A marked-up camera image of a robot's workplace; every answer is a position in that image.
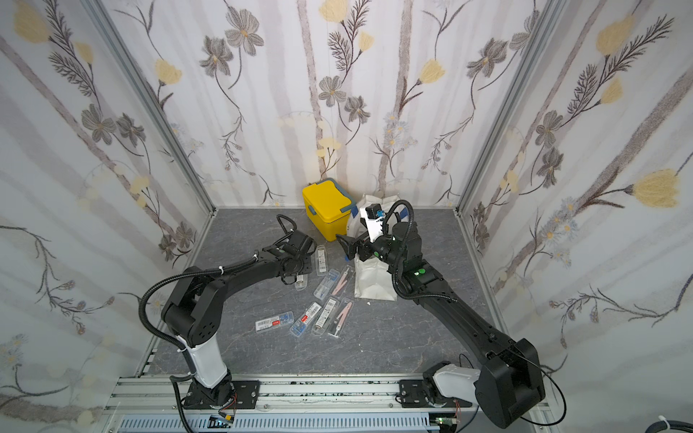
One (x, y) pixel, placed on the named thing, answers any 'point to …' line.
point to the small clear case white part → (301, 281)
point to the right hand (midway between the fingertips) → (355, 227)
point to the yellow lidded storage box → (328, 206)
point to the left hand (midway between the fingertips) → (309, 263)
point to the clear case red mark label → (271, 323)
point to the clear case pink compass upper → (342, 281)
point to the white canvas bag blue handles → (373, 279)
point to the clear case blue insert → (327, 284)
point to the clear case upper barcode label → (321, 261)
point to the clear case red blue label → (305, 318)
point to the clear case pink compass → (341, 317)
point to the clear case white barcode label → (326, 316)
